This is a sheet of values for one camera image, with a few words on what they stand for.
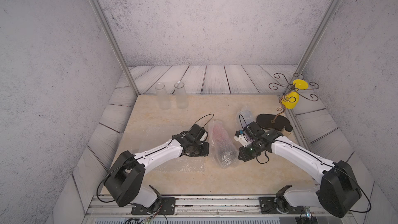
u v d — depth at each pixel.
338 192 0.40
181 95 1.12
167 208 0.73
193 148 0.65
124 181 0.42
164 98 1.18
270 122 1.03
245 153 0.71
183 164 0.85
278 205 0.67
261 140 0.59
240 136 0.77
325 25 0.83
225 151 0.79
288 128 0.89
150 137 0.96
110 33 0.87
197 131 0.67
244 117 0.97
